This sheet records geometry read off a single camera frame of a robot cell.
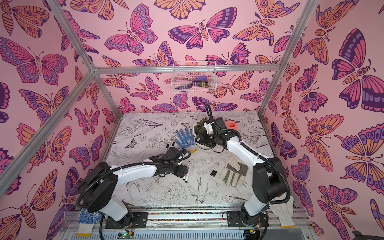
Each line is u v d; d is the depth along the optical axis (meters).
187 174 0.87
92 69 0.92
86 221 0.73
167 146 1.02
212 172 0.90
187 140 1.04
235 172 0.90
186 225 0.73
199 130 0.88
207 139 0.76
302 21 0.73
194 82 0.92
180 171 0.78
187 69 0.94
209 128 0.80
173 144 1.03
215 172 0.90
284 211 0.75
